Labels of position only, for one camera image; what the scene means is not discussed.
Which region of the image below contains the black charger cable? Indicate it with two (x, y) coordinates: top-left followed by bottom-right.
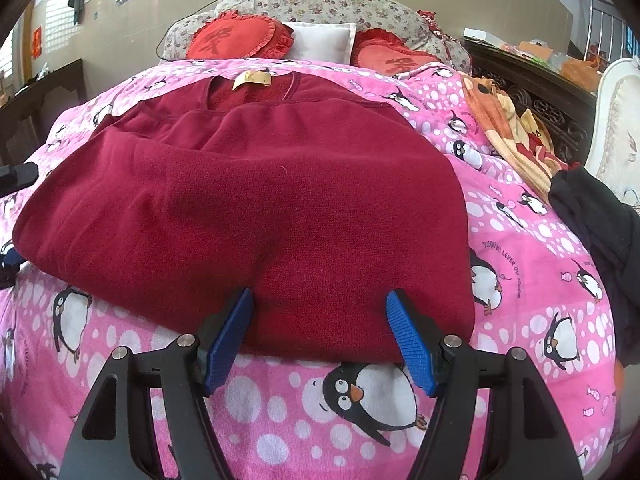
(155, 2), (221, 61)

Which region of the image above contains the red patterned cloth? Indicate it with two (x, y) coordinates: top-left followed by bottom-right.
(417, 9), (451, 41)

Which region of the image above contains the white pillow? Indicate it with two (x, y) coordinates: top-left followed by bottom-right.
(287, 22), (357, 65)

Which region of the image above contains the white upholstered chair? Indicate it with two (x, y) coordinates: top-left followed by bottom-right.
(582, 57), (640, 206)

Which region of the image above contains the dark carved wooden cabinet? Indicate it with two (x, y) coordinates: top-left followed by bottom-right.
(465, 37), (601, 166)

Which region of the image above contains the orange plastic bag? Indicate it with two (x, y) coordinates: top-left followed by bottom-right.
(560, 55), (603, 93)

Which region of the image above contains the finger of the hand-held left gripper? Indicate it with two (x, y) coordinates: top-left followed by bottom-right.
(0, 162), (40, 193)
(0, 249), (25, 290)

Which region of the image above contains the pink penguin print blanket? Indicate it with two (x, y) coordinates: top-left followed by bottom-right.
(0, 57), (621, 480)

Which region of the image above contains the dark red fleece sweater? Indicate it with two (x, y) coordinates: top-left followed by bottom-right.
(12, 72), (476, 363)

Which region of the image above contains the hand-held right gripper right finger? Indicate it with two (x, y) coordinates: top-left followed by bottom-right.
(385, 289), (583, 480)

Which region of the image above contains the orange printed blanket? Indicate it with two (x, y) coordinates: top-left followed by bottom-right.
(461, 75), (568, 198)

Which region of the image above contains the metal railing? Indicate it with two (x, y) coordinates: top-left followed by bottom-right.
(577, 0), (640, 61)

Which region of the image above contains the black cloth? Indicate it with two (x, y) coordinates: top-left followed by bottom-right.
(547, 166), (640, 361)

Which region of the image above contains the white flat box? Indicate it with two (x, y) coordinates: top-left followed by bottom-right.
(462, 29), (506, 46)

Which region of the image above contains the tan paper envelope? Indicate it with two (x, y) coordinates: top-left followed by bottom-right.
(517, 42), (553, 61)

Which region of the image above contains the dark wooden desk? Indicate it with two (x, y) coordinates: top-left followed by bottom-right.
(0, 58), (86, 161)

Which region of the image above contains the red heart-shaped ruffled pillow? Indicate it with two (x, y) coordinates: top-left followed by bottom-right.
(186, 10), (296, 61)
(352, 29), (441, 73)

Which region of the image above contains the grey floral quilt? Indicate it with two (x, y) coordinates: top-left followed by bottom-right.
(165, 0), (471, 68)

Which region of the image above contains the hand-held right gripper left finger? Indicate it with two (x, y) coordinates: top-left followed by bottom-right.
(59, 287), (255, 480)

